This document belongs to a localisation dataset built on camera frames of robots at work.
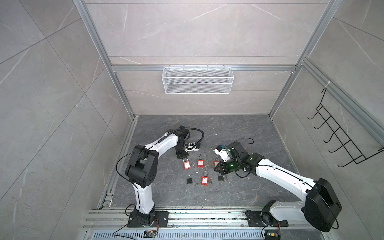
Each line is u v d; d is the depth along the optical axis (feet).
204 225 2.39
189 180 2.83
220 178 2.86
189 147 2.68
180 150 2.68
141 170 1.63
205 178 2.82
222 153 2.44
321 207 1.30
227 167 2.32
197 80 3.31
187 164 2.96
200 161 3.03
